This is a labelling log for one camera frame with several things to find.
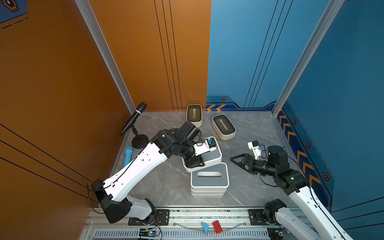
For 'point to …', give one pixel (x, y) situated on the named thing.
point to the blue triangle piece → (205, 228)
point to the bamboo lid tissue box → (207, 196)
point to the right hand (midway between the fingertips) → (235, 162)
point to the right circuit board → (275, 233)
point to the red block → (217, 227)
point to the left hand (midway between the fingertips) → (201, 156)
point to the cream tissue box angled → (224, 126)
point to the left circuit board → (148, 232)
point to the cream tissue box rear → (194, 114)
